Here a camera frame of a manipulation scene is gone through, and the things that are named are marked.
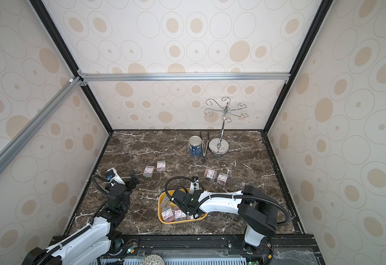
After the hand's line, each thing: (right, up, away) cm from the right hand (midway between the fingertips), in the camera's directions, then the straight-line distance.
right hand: (195, 197), depth 87 cm
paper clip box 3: (+15, +8, +6) cm, 18 cm away
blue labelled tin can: (0, +27, +12) cm, 30 cm away
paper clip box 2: (-21, +15, +12) cm, 28 cm away
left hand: (-33, +15, -5) cm, 37 cm away
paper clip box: (-28, +12, +10) cm, 32 cm away
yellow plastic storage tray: (-12, -5, -9) cm, 16 cm away
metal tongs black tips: (+5, +22, +19) cm, 30 cm away
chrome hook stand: (+16, +27, +22) cm, 38 cm away
